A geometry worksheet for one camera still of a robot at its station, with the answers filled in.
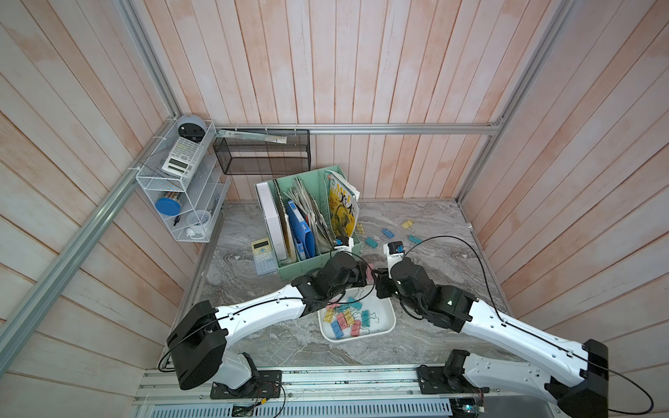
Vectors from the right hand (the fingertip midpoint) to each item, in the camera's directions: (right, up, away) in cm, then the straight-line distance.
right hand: (372, 270), depth 75 cm
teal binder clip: (-3, -14, +13) cm, 20 cm away
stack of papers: (-15, +10, +15) cm, 23 cm away
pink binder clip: (-4, -20, +7) cm, 22 cm away
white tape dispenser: (-56, +14, +9) cm, 59 cm away
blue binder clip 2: (+12, +10, +34) cm, 38 cm away
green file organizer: (-18, +29, +21) cm, 40 cm away
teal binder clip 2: (+23, +7, +32) cm, 40 cm away
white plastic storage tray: (-3, -17, +12) cm, 21 cm away
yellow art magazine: (-8, +23, +18) cm, 30 cm away
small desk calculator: (-39, +1, +26) cm, 47 cm away
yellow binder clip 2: (+20, +14, +33) cm, 41 cm away
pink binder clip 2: (-1, -1, 0) cm, 2 cm away
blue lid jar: (-61, +19, +1) cm, 64 cm away
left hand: (-1, 0, +3) cm, 3 cm away
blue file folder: (-21, +11, +8) cm, 25 cm away
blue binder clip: (-10, -21, +7) cm, 24 cm away
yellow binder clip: (-13, -16, +11) cm, 23 cm away
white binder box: (-31, +15, +6) cm, 35 cm away
